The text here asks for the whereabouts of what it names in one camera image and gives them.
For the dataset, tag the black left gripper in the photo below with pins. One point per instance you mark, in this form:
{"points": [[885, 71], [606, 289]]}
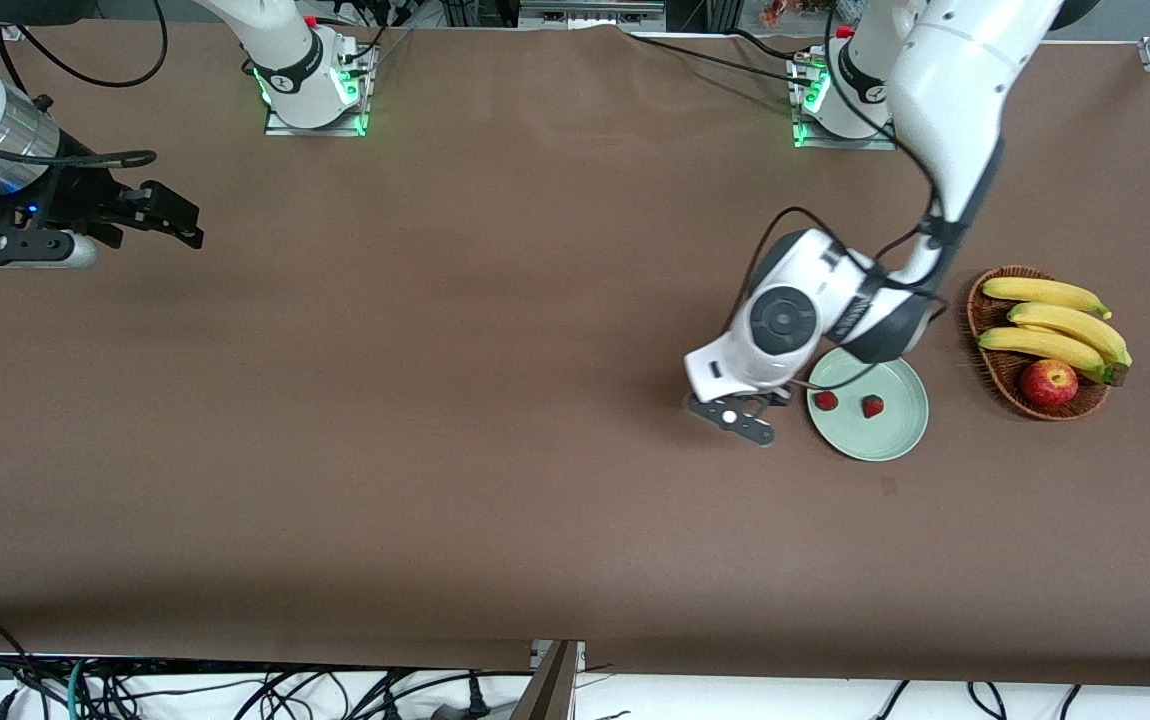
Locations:
{"points": [[777, 399]]}

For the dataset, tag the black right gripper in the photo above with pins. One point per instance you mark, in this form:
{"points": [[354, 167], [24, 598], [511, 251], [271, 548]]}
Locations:
{"points": [[83, 196]]}

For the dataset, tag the red strawberry green cap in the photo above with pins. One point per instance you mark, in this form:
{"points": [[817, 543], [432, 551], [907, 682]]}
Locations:
{"points": [[872, 406], [825, 401]]}

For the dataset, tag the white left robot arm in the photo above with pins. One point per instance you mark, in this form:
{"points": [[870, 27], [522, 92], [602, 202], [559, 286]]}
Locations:
{"points": [[945, 100]]}

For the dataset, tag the pale green round plate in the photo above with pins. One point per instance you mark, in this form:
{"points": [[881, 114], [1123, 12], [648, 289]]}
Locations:
{"points": [[885, 435]]}

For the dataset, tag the brown wicker basket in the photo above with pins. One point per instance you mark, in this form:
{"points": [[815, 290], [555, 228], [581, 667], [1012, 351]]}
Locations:
{"points": [[995, 375]]}

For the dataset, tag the red yellow apple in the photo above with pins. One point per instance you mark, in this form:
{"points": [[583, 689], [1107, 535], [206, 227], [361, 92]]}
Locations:
{"points": [[1050, 385]]}

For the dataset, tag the brown table cover sheet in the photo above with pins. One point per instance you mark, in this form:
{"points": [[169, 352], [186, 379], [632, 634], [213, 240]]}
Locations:
{"points": [[435, 450]]}

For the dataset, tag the grey power strip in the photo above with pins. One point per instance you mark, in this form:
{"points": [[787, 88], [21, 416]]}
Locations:
{"points": [[595, 15]]}

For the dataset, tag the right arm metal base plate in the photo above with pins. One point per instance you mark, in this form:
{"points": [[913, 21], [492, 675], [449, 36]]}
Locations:
{"points": [[280, 127]]}

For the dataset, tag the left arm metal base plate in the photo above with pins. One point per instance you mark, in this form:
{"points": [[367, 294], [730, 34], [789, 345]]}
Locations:
{"points": [[835, 143]]}

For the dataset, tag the grey metal bracket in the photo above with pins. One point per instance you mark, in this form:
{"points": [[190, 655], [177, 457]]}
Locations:
{"points": [[540, 655]]}

